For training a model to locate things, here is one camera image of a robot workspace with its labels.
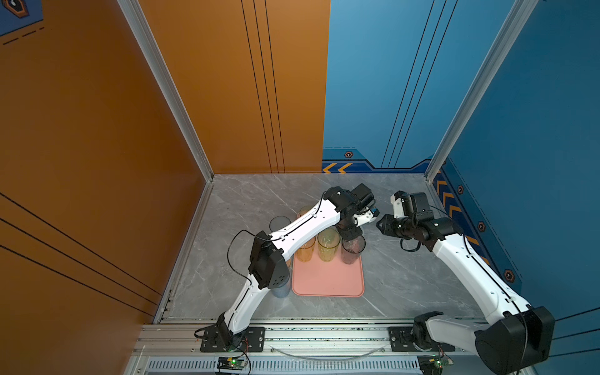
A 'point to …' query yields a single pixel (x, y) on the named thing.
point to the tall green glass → (328, 241)
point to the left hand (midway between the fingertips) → (350, 229)
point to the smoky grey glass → (352, 248)
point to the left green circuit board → (228, 362)
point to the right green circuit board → (433, 364)
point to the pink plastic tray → (327, 279)
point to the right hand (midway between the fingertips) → (381, 224)
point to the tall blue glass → (283, 291)
